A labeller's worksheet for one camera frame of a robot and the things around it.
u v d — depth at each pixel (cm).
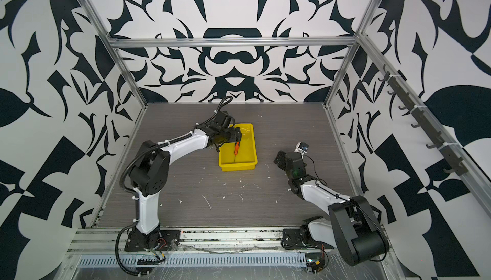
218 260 65
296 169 68
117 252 69
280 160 83
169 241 74
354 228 42
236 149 99
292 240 74
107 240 76
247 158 97
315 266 71
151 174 51
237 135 87
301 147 80
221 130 76
